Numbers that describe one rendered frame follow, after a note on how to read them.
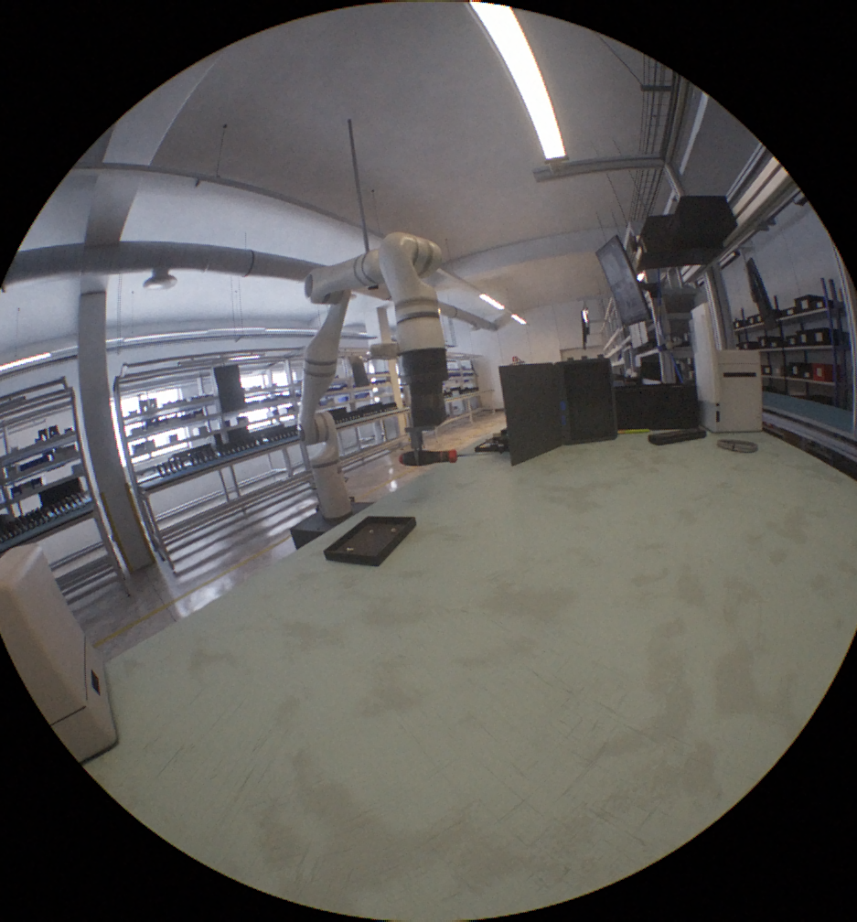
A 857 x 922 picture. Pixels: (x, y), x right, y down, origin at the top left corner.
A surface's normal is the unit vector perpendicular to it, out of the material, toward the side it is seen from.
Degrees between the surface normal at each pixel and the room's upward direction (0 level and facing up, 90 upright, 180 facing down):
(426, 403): 70
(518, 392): 90
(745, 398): 90
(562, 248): 90
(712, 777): 0
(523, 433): 90
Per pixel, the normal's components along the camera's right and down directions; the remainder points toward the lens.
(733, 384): -0.48, 0.27
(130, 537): 0.86, -0.04
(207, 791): -0.17, -0.96
